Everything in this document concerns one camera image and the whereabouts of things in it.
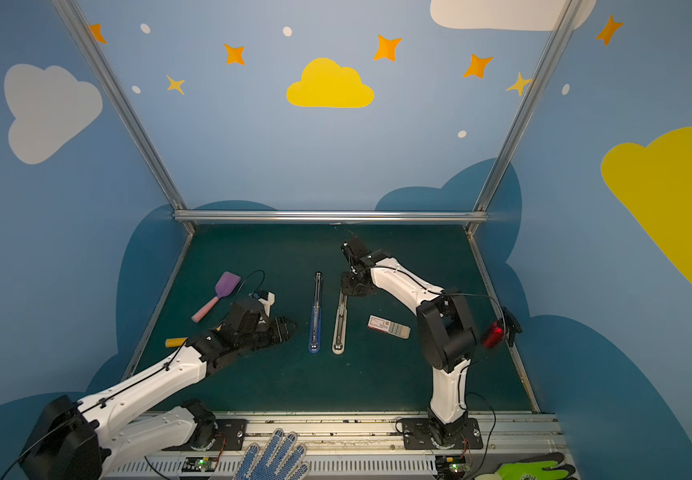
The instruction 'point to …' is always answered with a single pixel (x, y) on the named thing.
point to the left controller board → (199, 464)
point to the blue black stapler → (316, 335)
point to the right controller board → (451, 466)
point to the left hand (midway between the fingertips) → (299, 328)
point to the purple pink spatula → (225, 286)
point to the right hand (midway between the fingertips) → (351, 287)
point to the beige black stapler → (339, 336)
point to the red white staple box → (386, 326)
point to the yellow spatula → (175, 341)
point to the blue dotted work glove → (280, 457)
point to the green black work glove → (547, 466)
